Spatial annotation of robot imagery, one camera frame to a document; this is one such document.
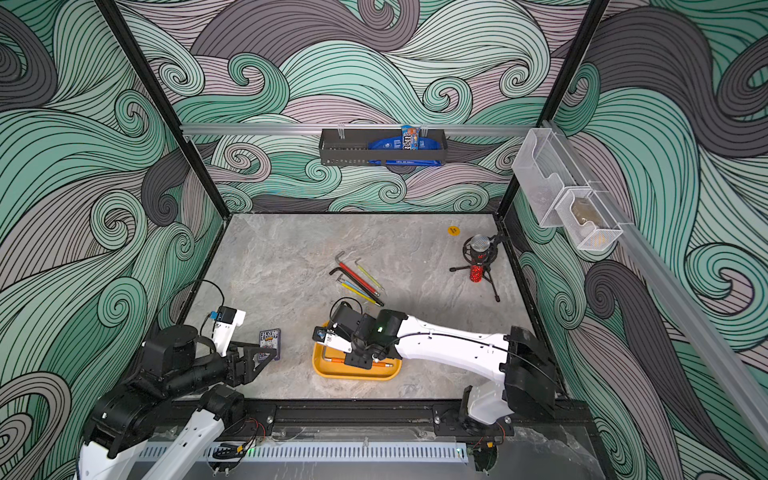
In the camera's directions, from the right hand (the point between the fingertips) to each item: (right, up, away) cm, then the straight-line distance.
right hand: (356, 340), depth 76 cm
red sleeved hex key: (-5, +16, +28) cm, 32 cm away
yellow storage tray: (-5, -10, +5) cm, 12 cm away
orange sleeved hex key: (-2, -1, -12) cm, 12 cm away
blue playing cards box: (-26, -3, +9) cm, 28 cm away
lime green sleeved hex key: (+2, +14, +27) cm, 30 cm away
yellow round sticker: (+36, +29, +39) cm, 60 cm away
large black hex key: (-5, +13, +26) cm, 30 cm away
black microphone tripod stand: (+42, +15, +19) cm, 48 cm away
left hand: (-19, +3, -13) cm, 23 cm away
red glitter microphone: (+34, +22, +6) cm, 41 cm away
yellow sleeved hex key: (-1, +8, +21) cm, 23 cm away
